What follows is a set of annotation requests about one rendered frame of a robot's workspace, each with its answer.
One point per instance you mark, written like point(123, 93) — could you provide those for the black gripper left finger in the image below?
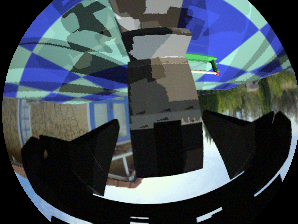
point(88, 156)

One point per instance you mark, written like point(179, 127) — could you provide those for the metal pin with red cap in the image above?
point(202, 71)

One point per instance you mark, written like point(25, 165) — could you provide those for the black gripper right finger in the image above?
point(235, 139)

